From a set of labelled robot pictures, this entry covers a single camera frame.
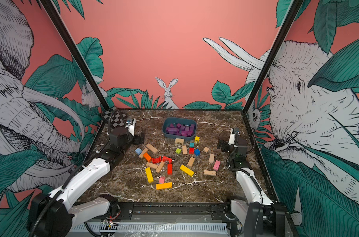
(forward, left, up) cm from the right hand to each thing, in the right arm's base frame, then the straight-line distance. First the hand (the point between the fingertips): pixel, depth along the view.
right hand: (225, 135), depth 85 cm
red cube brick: (-3, +20, -14) cm, 24 cm away
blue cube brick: (-4, +16, -15) cm, 22 cm away
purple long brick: (+15, +33, -15) cm, 40 cm away
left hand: (0, +51, +7) cm, 52 cm away
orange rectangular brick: (-8, +48, -14) cm, 50 cm away
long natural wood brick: (0, +47, -16) cm, 49 cm away
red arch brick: (-9, +36, -14) cm, 40 cm away
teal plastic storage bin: (+16, +28, -14) cm, 36 cm away
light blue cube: (-4, +54, -14) cm, 56 cm away
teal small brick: (+3, +19, -17) cm, 26 cm away
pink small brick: (-21, +37, -16) cm, 46 cm away
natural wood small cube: (-1, +10, -16) cm, 19 cm away
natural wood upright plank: (-3, +51, -15) cm, 53 cm away
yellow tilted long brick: (-15, +23, -16) cm, 32 cm away
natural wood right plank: (-17, +9, -17) cm, 25 cm away
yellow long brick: (-19, +45, -15) cm, 51 cm away
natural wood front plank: (-12, +45, -16) cm, 49 cm away
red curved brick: (-10, +43, -14) cm, 46 cm away
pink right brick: (-12, +4, -16) cm, 21 cm away
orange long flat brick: (-24, +36, -16) cm, 46 cm away
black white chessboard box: (+24, +77, -12) cm, 82 cm away
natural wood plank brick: (-1, +24, -16) cm, 29 cm away
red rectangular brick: (-15, +33, -17) cm, 40 cm away
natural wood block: (-10, +20, -15) cm, 27 cm away
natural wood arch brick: (+6, +28, -15) cm, 32 cm away
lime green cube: (-3, +29, -15) cm, 32 cm away
